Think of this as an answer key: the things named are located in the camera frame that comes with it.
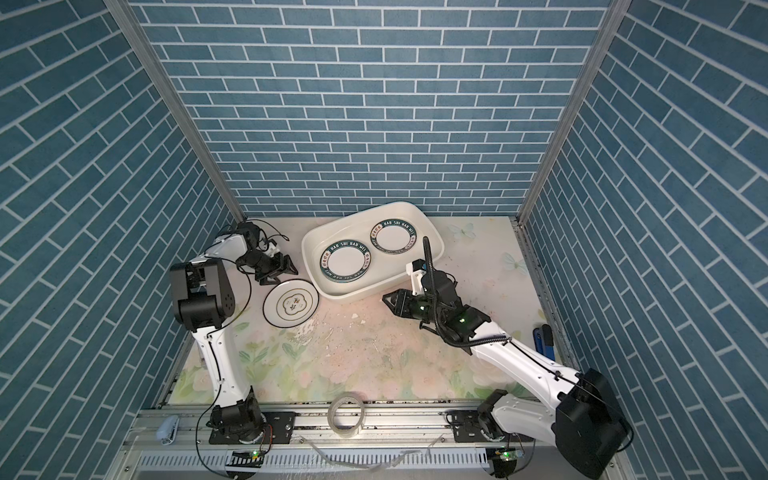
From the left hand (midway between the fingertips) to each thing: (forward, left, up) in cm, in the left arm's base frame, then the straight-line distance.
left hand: (288, 272), depth 101 cm
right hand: (-19, -33, +17) cm, 41 cm away
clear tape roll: (-47, -24, 0) cm, 53 cm away
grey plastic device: (-45, +19, 0) cm, 49 cm away
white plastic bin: (+3, -34, -5) cm, 34 cm away
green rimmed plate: (+5, -19, -1) cm, 20 cm away
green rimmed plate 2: (+17, -36, 0) cm, 40 cm away
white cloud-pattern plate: (-10, -2, -3) cm, 11 cm away
